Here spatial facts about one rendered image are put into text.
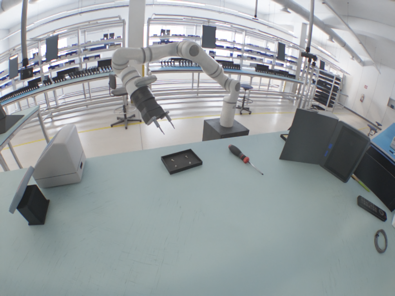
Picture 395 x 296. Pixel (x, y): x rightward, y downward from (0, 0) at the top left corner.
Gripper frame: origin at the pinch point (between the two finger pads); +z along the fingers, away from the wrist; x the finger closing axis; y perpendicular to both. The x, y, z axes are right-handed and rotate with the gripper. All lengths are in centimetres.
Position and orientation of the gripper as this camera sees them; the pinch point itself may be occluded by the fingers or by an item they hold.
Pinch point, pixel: (169, 131)
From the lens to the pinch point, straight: 54.2
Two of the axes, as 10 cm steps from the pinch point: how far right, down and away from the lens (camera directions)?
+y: -6.3, 3.4, 7.0
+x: -5.5, 4.3, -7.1
